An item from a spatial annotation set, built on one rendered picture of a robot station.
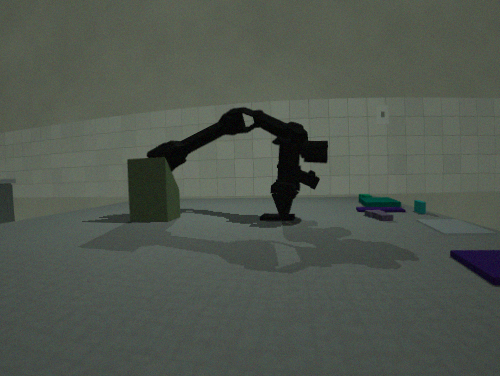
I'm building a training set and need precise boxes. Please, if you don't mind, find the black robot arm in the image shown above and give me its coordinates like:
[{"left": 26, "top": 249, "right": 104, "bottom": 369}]
[{"left": 147, "top": 107, "right": 328, "bottom": 189}]

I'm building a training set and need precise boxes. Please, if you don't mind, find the small teal block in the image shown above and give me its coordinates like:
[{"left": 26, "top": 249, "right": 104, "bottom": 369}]
[{"left": 414, "top": 200, "right": 426, "bottom": 214}]

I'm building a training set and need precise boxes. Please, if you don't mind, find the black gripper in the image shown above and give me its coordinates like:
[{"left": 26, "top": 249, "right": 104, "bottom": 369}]
[{"left": 271, "top": 161, "right": 300, "bottom": 221}]

